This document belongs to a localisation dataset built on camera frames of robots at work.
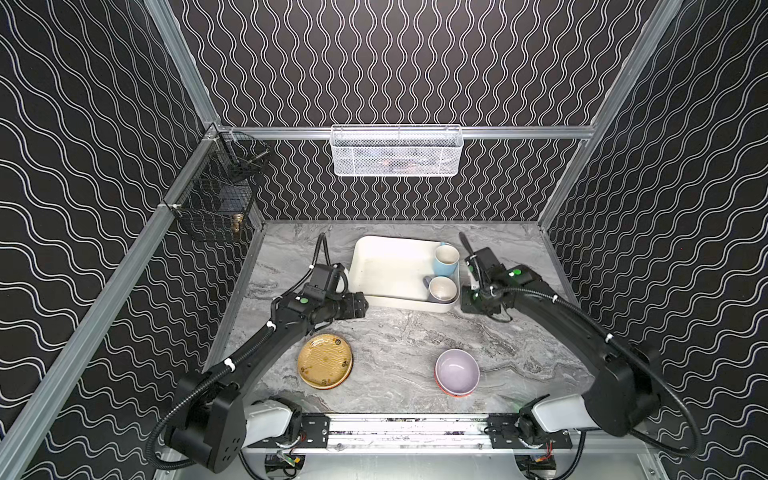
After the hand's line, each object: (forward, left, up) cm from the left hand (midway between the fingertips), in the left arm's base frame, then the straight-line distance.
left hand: (358, 304), depth 83 cm
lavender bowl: (-13, -28, -13) cm, 33 cm away
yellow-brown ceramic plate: (-12, +9, -11) cm, 19 cm away
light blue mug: (+21, -26, -4) cm, 34 cm away
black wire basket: (+30, +46, +16) cm, 57 cm away
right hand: (+1, -30, -2) cm, 30 cm away
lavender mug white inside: (+12, -25, -9) cm, 29 cm away
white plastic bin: (+22, -8, -14) cm, 27 cm away
